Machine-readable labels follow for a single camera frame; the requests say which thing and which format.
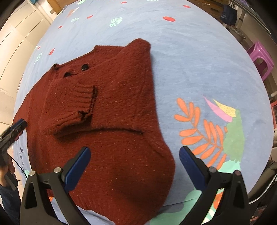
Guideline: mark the dark navy tote bag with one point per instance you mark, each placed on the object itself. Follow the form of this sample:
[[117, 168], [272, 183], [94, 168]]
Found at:
[[229, 15]]

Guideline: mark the blue patterned bed sheet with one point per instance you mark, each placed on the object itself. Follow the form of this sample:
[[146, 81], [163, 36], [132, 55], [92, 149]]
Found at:
[[198, 67]]

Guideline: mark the person's left hand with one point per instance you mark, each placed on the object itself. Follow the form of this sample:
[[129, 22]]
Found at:
[[4, 170]]

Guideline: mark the long grey desk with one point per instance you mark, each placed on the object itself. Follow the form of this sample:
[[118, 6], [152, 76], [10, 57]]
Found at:
[[251, 23]]

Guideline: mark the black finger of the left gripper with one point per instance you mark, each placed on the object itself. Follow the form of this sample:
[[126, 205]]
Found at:
[[12, 133]]

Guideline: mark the dark red knit sweater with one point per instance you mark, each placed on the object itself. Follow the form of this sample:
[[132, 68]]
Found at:
[[103, 100]]

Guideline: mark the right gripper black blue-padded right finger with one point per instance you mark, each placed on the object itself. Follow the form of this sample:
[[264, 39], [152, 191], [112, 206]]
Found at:
[[233, 206]]

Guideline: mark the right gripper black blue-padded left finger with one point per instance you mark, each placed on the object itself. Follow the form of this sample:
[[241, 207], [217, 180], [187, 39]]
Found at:
[[36, 207]]

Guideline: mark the purple plastic stool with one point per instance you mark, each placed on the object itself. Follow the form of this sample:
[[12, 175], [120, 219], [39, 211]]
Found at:
[[262, 59]]

